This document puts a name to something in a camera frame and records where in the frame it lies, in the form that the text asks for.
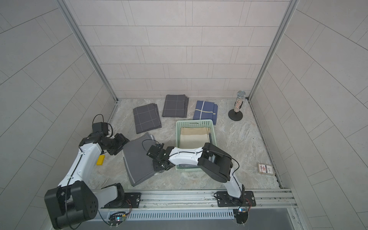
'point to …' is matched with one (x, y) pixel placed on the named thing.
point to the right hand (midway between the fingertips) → (158, 168)
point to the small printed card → (265, 169)
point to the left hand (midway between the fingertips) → (129, 139)
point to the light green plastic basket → (193, 123)
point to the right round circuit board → (242, 216)
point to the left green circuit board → (116, 218)
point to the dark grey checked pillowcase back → (175, 106)
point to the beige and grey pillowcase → (194, 137)
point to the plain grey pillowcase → (139, 165)
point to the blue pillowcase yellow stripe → (206, 110)
